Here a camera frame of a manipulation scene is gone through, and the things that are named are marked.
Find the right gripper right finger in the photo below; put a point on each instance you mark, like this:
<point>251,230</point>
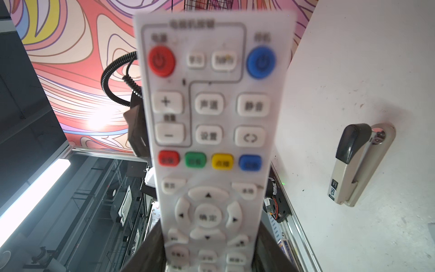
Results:
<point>268,257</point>

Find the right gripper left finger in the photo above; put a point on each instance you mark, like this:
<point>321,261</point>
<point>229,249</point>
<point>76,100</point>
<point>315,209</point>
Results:
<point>150,257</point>

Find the white remote control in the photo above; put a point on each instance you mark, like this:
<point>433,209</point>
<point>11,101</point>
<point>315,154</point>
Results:
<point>212,86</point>

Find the beige black stapler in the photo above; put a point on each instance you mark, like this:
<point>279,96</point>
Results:
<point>360,151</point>

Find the black wire basket back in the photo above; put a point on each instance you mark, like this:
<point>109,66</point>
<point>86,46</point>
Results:
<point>208,5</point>

